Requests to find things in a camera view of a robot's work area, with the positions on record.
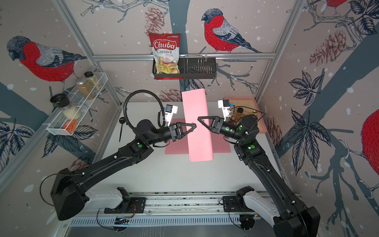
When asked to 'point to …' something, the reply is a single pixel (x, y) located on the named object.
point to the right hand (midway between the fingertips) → (198, 120)
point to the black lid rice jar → (70, 111)
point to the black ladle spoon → (122, 120)
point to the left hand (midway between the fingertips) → (196, 127)
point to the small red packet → (70, 126)
